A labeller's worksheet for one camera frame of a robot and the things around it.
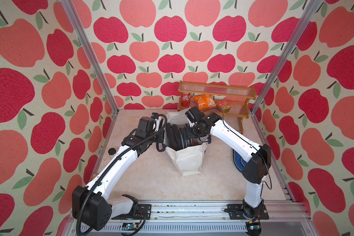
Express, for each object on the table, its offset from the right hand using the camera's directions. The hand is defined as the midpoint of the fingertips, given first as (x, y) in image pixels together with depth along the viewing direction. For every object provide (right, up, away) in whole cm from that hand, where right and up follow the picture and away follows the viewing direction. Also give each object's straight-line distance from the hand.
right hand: (190, 137), depth 84 cm
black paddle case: (-9, 0, 0) cm, 9 cm away
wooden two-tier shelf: (+26, +33, +26) cm, 50 cm away
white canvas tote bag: (-2, -12, -8) cm, 15 cm away
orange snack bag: (+11, +23, +15) cm, 30 cm away
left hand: (-15, +2, -5) cm, 16 cm away
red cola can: (-2, +24, +12) cm, 27 cm away
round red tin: (+25, +20, +15) cm, 35 cm away
